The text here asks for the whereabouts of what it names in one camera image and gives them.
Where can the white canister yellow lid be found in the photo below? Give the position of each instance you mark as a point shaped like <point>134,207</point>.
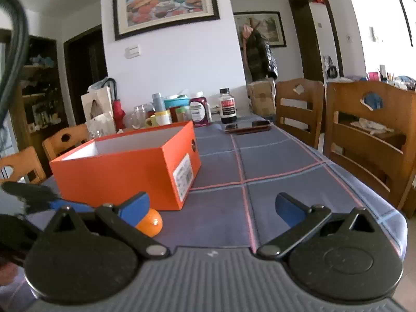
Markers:
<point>163,118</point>

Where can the clear glass mug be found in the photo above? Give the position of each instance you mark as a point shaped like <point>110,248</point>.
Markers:
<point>95,135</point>

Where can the orange cardboard box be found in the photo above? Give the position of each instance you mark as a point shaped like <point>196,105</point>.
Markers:
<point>113,178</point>

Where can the red umbrella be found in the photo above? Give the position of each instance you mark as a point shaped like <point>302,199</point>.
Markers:
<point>118,110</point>

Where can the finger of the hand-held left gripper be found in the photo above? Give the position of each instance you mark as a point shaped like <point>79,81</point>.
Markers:
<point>79,207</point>
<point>32,195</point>

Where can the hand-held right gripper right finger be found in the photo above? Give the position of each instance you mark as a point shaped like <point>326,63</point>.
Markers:
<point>289,209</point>

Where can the dark red supplement bottle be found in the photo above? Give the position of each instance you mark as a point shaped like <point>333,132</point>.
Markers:
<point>200,112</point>

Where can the dark wooden cabinet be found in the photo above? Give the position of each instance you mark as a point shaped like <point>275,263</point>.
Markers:
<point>39,104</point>

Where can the yellow-green mug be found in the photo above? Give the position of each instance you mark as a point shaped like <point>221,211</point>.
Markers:
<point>151,121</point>

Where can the wooden chair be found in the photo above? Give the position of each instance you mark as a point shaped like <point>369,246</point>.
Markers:
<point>300,117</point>
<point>357,143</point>
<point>22,165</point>
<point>74,139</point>

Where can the clear glass jar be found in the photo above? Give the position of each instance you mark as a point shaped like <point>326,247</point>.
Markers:
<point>139,117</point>

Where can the brown bottle red label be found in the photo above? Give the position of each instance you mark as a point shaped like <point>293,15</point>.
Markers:
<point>228,107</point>

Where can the grey-blue thermos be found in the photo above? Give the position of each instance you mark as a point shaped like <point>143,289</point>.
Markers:
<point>158,102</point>

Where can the small framed painting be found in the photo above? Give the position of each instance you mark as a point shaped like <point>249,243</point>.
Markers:
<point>273,29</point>

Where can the brown cardboard carton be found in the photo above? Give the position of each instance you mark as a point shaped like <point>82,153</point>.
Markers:
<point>261,99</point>

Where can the large framed food painting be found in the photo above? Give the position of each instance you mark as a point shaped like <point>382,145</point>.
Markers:
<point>165,1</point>

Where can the white wall switch panel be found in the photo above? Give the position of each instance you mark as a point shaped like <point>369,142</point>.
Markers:
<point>133,52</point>

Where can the hanging handbag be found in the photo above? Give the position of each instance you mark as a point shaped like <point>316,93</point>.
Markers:
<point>331,70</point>

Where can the white paper bag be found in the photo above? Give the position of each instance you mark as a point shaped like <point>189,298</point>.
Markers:
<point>104,99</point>

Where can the dark brown flat case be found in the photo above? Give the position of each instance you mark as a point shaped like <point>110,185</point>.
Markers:
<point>247,128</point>

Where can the dark wooden door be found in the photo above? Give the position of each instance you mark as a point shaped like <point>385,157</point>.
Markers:
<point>84,78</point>

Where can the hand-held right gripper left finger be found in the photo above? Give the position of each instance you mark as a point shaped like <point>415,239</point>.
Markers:
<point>135,209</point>

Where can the dark door frame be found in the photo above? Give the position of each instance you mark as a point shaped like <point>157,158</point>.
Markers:
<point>300,39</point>

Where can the grey plaid tablecloth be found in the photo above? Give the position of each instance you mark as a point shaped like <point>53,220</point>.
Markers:
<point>282,156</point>

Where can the orange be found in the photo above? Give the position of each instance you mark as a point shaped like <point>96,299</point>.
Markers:
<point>152,226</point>

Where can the dark hanging coat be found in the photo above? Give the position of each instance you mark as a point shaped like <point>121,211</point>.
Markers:
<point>260,55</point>

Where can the teal bowl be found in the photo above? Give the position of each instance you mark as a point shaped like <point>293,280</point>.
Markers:
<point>177,101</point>

